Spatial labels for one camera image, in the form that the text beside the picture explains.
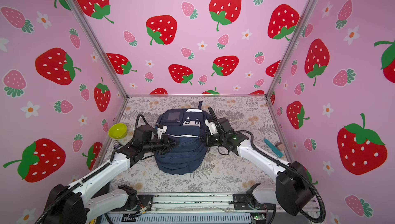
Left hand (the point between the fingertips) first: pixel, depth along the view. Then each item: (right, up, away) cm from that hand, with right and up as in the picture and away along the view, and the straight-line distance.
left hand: (179, 143), depth 77 cm
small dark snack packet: (-41, -4, +15) cm, 44 cm away
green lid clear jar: (-45, +3, +24) cm, 51 cm away
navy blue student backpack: (+3, +7, +15) cm, 17 cm away
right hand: (+11, +2, +5) cm, 12 cm away
